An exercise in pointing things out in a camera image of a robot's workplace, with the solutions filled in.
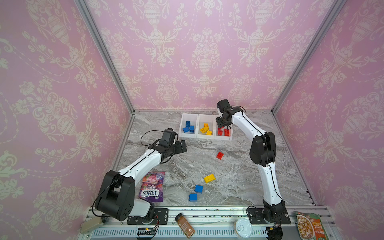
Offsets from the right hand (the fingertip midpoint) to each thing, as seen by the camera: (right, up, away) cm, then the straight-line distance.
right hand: (223, 121), depth 102 cm
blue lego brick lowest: (-20, -42, -21) cm, 51 cm away
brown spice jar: (-24, -49, -33) cm, 64 cm away
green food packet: (+35, -51, -31) cm, 69 cm away
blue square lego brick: (-22, -5, +7) cm, 24 cm away
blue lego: (-26, -6, +7) cm, 28 cm away
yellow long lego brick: (-14, -6, +4) cm, 16 cm away
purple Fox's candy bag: (-43, -36, -21) cm, 60 cm away
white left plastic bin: (-21, +2, +10) cm, 23 cm away
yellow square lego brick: (-10, -8, +1) cm, 12 cm away
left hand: (-28, -16, -13) cm, 35 cm away
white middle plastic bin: (-14, +2, +11) cm, 18 cm away
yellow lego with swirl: (-11, -3, +2) cm, 12 cm away
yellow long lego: (-11, -33, -17) cm, 39 cm away
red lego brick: (+3, -8, +4) cm, 9 cm away
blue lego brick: (-25, -2, +9) cm, 26 cm away
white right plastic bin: (0, -11, -1) cm, 11 cm away
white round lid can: (+2, -48, -35) cm, 60 cm away
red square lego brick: (-4, -22, -7) cm, 23 cm away
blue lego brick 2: (-17, -39, -17) cm, 46 cm away
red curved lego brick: (-2, -7, +4) cm, 8 cm away
